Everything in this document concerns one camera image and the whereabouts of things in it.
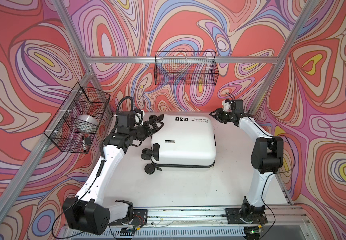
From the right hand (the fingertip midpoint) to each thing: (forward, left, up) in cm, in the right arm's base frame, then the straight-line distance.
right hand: (212, 116), depth 96 cm
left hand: (-19, +32, +14) cm, 40 cm away
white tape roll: (-19, +67, +18) cm, 72 cm away
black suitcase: (-22, +20, +3) cm, 29 cm away
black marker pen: (-25, +70, +11) cm, 75 cm away
